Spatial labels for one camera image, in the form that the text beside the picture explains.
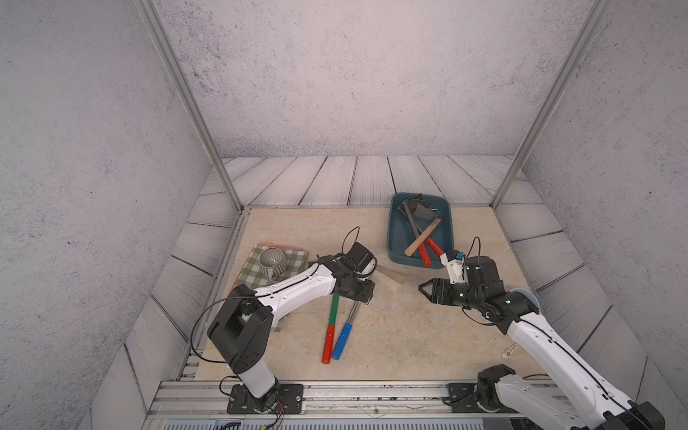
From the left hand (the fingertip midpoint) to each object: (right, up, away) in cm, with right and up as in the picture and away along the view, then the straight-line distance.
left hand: (371, 296), depth 84 cm
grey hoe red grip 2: (+22, +16, +15) cm, 31 cm away
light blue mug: (+50, 0, +2) cm, 50 cm away
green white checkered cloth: (-41, +3, +13) cm, 43 cm away
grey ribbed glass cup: (-35, +8, +17) cm, 40 cm away
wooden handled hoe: (+25, +28, +31) cm, 48 cm away
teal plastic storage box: (+14, +18, +27) cm, 36 cm away
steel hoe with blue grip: (-9, -13, -2) cm, 15 cm away
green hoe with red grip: (-13, -11, +1) cm, 17 cm away
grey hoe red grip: (+16, +31, +31) cm, 46 cm away
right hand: (+16, +4, -7) cm, 18 cm away
